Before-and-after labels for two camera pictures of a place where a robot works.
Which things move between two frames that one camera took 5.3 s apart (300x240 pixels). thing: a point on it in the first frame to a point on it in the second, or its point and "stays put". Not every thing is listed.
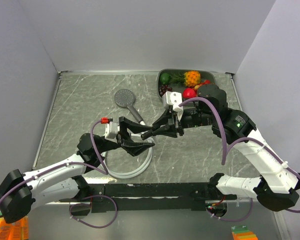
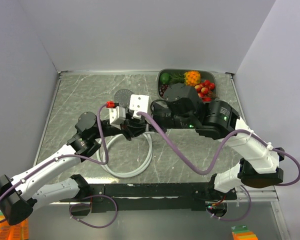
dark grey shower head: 125,98 stays put
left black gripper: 133,148 to 129,129
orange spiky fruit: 191,78 stays put
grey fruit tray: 186,81 stays put
